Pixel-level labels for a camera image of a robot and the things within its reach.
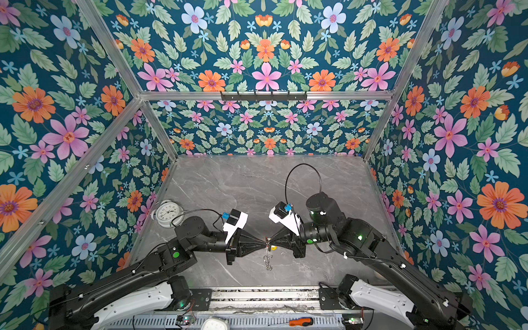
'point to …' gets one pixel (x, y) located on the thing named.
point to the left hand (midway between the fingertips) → (264, 249)
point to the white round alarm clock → (166, 212)
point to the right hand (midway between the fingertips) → (271, 237)
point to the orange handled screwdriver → (303, 321)
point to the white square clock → (215, 324)
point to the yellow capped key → (273, 248)
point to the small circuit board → (185, 320)
